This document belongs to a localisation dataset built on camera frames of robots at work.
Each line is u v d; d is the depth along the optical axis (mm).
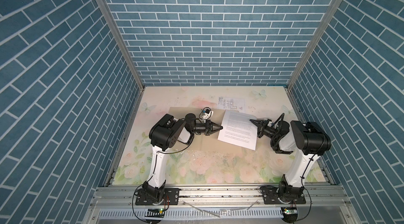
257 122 905
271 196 737
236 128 889
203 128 845
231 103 1116
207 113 906
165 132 566
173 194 738
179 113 848
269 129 830
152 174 611
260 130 868
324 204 735
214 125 889
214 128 873
